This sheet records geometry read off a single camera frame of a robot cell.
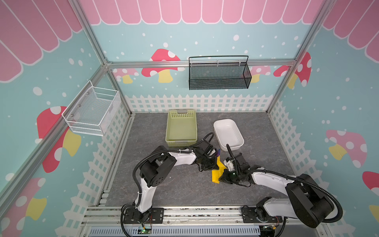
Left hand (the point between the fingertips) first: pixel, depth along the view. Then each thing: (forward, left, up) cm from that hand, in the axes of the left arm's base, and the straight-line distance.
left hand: (218, 170), depth 88 cm
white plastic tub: (+29, -9, 0) cm, 30 cm away
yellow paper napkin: (-2, +2, -1) cm, 3 cm away
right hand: (-5, +1, -1) cm, 5 cm away
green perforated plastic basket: (+29, +24, +2) cm, 38 cm away
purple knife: (+13, -2, -2) cm, 13 cm away
